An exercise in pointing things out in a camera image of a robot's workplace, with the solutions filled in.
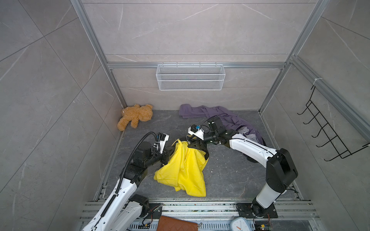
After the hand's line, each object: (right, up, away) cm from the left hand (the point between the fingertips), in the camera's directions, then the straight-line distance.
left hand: (174, 146), depth 74 cm
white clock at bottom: (+32, -37, -6) cm, 49 cm away
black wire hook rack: (+74, +1, -12) cm, 75 cm away
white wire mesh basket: (+7, +45, +27) cm, 53 cm away
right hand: (+9, +2, +6) cm, 11 cm away
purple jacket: (+40, +15, +37) cm, 56 cm away
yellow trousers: (+5, -13, +2) cm, 14 cm away
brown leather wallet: (-4, -37, -5) cm, 37 cm away
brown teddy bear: (-34, +19, +32) cm, 51 cm away
